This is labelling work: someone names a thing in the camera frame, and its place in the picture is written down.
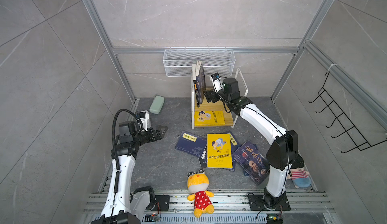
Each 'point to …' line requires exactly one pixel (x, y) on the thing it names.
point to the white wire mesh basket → (179, 62)
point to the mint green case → (156, 105)
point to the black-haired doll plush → (300, 177)
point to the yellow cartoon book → (219, 151)
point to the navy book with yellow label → (191, 143)
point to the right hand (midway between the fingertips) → (209, 87)
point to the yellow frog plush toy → (198, 183)
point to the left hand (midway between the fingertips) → (159, 126)
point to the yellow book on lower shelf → (209, 118)
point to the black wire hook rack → (350, 130)
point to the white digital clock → (144, 118)
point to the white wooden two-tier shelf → (205, 106)
